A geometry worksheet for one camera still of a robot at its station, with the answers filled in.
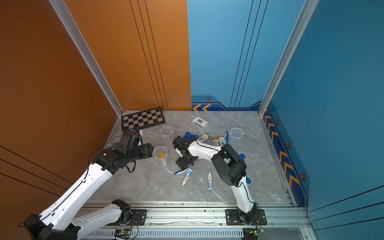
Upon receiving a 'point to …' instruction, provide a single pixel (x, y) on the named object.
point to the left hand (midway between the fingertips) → (149, 146)
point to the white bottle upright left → (215, 142)
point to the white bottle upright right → (221, 140)
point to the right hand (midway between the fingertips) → (187, 162)
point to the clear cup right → (235, 135)
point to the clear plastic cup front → (160, 152)
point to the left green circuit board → (122, 233)
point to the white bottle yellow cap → (204, 137)
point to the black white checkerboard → (143, 119)
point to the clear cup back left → (167, 132)
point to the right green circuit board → (252, 233)
